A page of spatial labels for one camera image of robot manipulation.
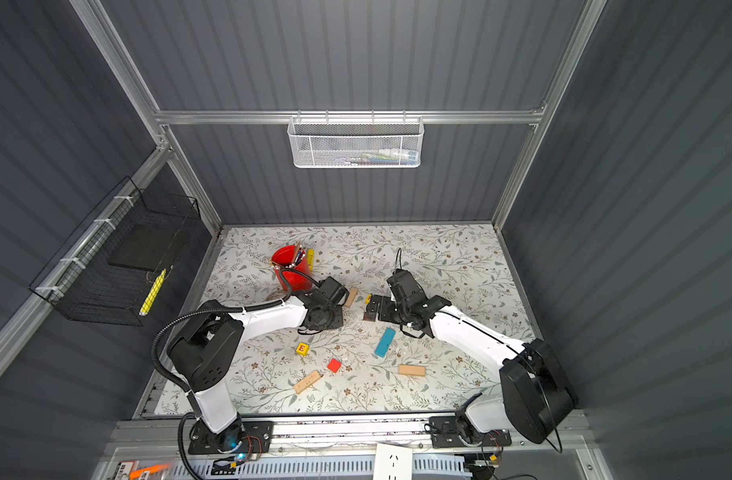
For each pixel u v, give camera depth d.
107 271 0.72
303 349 0.87
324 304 0.73
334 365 0.85
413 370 0.85
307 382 0.81
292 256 0.96
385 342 0.89
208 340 0.53
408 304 0.65
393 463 0.67
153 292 0.69
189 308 1.02
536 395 0.42
